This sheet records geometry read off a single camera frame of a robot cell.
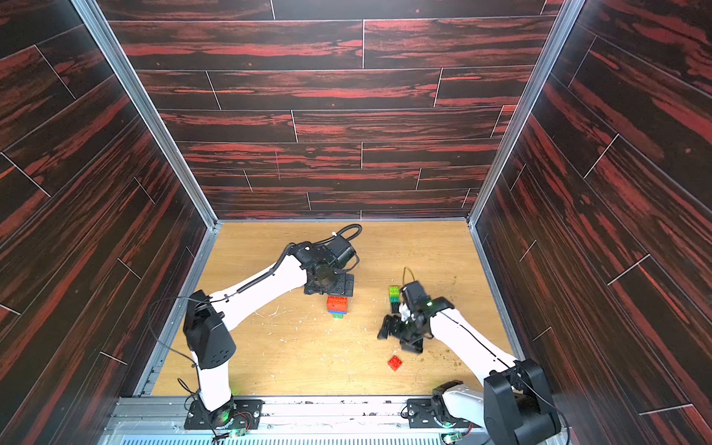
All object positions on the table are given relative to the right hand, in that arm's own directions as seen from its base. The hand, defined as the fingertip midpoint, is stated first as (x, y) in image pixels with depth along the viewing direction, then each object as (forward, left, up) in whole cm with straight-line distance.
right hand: (394, 338), depth 84 cm
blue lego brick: (+8, +19, -1) cm, 21 cm away
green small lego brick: (+8, +18, -3) cm, 21 cm away
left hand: (+10, +17, +10) cm, 22 cm away
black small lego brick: (+11, -1, 0) cm, 11 cm away
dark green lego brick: (+15, -1, -3) cm, 15 cm away
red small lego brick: (-6, 0, -3) cm, 7 cm away
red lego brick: (+9, +18, +5) cm, 21 cm away
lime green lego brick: (+17, 0, -1) cm, 17 cm away
